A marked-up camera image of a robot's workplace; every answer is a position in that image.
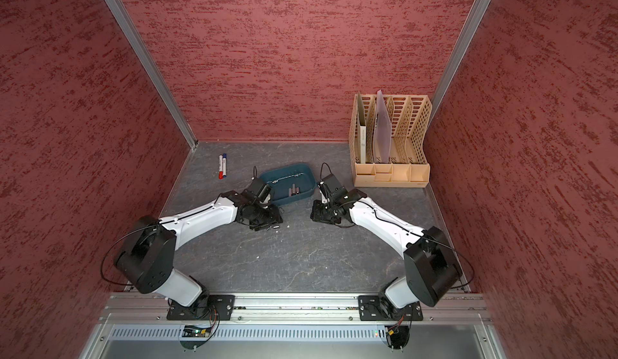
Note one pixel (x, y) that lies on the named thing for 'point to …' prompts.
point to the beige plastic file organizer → (407, 167)
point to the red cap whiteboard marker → (220, 172)
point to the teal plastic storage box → (281, 179)
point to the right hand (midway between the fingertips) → (313, 221)
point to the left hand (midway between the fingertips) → (276, 226)
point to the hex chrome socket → (297, 190)
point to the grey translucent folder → (382, 130)
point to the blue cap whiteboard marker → (224, 165)
